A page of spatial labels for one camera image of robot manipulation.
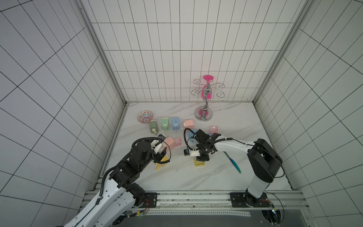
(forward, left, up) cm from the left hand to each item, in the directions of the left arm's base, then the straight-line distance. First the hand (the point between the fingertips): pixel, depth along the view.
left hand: (156, 145), depth 75 cm
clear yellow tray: (-3, -24, -17) cm, 30 cm away
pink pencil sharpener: (+22, -18, -12) cm, 31 cm away
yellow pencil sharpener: (-5, 0, -17) cm, 18 cm away
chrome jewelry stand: (+36, -31, -17) cm, 51 cm away
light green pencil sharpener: (+21, -2, -11) cm, 24 cm away
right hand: (+4, -24, -17) cm, 30 cm away
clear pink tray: (+23, -37, -19) cm, 48 cm away
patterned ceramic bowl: (+32, +16, -16) cm, 39 cm away
